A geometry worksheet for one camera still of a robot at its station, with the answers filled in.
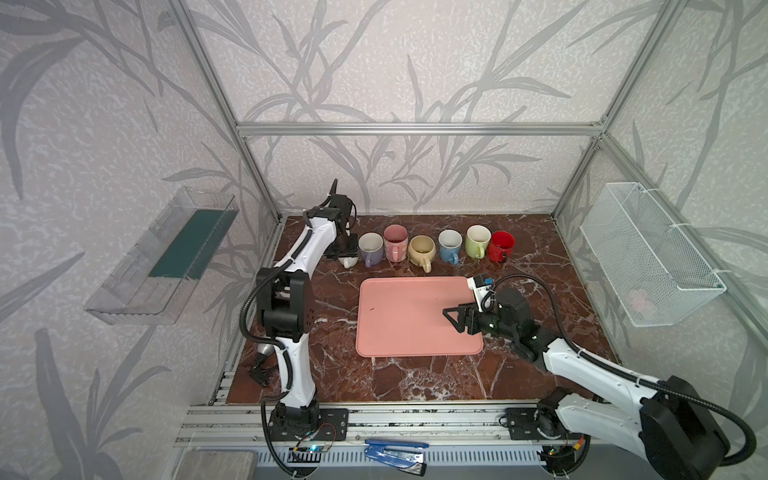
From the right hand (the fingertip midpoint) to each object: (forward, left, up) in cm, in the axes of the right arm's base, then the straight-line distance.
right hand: (451, 301), depth 82 cm
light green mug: (+24, -12, -3) cm, 27 cm away
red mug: (+26, -21, -9) cm, 35 cm away
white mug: (+17, +31, -6) cm, 36 cm away
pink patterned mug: (+25, +16, -3) cm, 29 cm away
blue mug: (+26, -3, -5) cm, 26 cm away
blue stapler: (-35, +13, -10) cm, 38 cm away
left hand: (+20, +30, 0) cm, 36 cm away
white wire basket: (-3, -41, +22) cm, 46 cm away
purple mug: (+25, +25, -8) cm, 36 cm away
